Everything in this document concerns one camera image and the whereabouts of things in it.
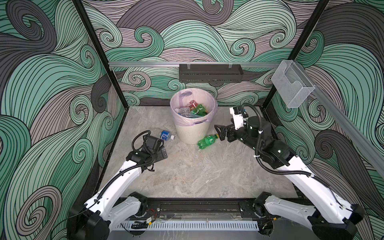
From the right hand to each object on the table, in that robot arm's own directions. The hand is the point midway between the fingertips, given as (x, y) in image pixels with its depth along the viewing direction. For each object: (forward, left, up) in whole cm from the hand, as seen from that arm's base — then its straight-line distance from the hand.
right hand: (224, 122), depth 66 cm
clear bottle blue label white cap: (+12, +32, -30) cm, 45 cm away
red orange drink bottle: (+26, +14, -15) cm, 33 cm away
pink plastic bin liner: (+28, +22, -11) cm, 37 cm away
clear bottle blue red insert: (+18, +20, -12) cm, 30 cm away
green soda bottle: (+9, +4, -32) cm, 33 cm away
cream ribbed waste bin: (+7, +14, -21) cm, 26 cm away
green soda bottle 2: (+23, +10, -17) cm, 30 cm away
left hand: (-4, +34, -22) cm, 41 cm away
